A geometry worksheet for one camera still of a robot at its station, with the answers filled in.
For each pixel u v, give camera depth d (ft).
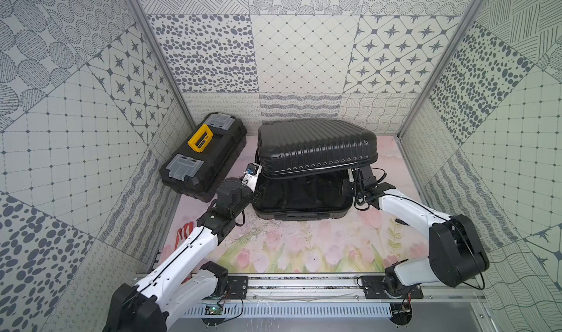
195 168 2.80
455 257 1.41
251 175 2.17
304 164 2.21
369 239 2.82
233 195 1.91
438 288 2.42
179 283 1.48
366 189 2.24
